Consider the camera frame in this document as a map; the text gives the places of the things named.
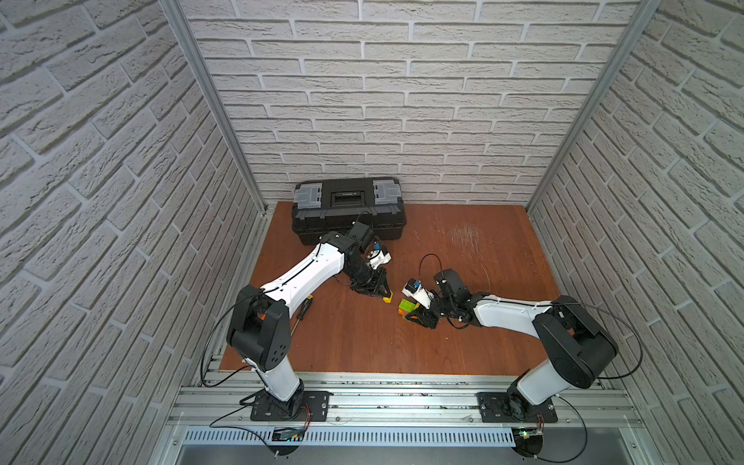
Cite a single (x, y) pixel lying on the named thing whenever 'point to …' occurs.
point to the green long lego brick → (407, 305)
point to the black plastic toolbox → (332, 206)
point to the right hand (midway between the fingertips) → (414, 310)
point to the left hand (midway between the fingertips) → (391, 291)
